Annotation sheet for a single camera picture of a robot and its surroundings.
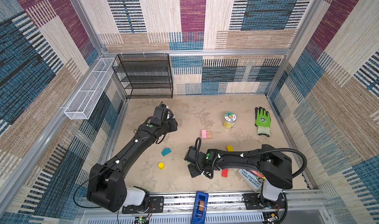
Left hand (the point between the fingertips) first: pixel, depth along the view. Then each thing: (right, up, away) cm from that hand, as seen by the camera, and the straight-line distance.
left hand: (176, 121), depth 84 cm
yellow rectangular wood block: (+32, -17, +7) cm, 36 cm away
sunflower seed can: (+33, +1, +12) cm, 35 cm away
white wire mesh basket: (-43, +9, -13) cm, 46 cm away
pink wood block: (+17, -9, +12) cm, 23 cm away
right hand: (+12, -27, -2) cm, 30 cm away
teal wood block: (-7, -19, +8) cm, 22 cm away
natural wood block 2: (+20, -8, +15) cm, 26 cm away
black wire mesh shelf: (-25, +32, +25) cm, 48 cm away
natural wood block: (+20, -10, +13) cm, 26 cm away
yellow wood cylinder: (-8, -24, -1) cm, 26 cm away
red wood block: (+27, -28, -2) cm, 39 cm away
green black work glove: (+58, -1, +19) cm, 61 cm away
